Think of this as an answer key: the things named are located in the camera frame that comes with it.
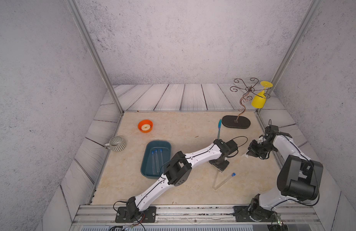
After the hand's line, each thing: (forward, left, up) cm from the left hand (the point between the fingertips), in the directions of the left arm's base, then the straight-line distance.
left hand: (223, 170), depth 88 cm
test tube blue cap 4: (-5, +5, 0) cm, 7 cm away
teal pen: (+35, -5, 0) cm, 35 cm away
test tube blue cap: (+14, +38, 0) cm, 41 cm away
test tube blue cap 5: (-3, -5, 0) cm, 6 cm away
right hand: (+8, -15, +9) cm, 19 cm away
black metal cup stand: (+37, -16, +2) cm, 40 cm away
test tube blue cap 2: (+5, +42, 0) cm, 43 cm away
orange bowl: (+34, +51, +3) cm, 61 cm away
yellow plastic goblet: (+38, -27, +22) cm, 52 cm away
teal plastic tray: (+11, +42, +1) cm, 44 cm away
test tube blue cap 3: (+7, +40, +1) cm, 41 cm away
